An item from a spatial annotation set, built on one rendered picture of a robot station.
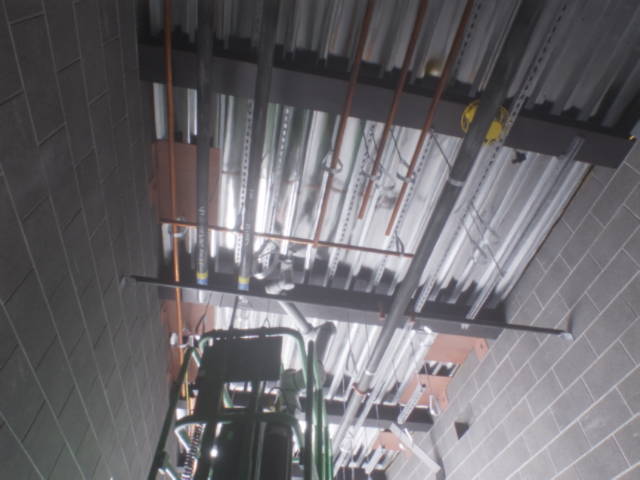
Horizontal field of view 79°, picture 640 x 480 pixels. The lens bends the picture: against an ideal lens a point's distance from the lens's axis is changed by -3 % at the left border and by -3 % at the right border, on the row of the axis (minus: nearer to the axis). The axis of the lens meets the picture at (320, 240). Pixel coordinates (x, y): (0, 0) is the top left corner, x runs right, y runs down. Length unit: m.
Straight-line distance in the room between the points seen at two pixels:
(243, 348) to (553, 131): 2.26
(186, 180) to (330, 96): 1.24
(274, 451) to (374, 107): 1.88
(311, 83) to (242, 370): 1.60
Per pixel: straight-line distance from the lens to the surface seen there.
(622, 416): 3.11
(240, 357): 2.14
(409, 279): 2.45
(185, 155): 2.99
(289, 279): 3.08
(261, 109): 2.16
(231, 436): 2.01
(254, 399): 1.94
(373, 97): 2.50
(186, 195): 3.16
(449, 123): 2.65
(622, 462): 3.15
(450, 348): 4.49
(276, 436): 1.91
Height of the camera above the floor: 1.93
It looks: 52 degrees up
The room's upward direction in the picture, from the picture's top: straight up
